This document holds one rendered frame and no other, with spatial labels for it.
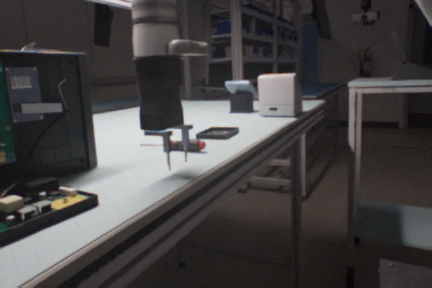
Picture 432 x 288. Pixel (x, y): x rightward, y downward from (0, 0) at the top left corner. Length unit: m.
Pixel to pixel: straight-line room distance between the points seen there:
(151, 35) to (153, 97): 0.09
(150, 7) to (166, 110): 0.16
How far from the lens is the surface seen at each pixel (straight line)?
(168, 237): 0.51
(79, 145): 0.66
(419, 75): 1.81
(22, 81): 0.61
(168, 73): 0.53
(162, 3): 0.54
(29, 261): 0.38
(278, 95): 1.17
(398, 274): 0.63
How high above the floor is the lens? 1.17
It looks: 9 degrees down
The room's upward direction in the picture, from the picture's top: 3 degrees counter-clockwise
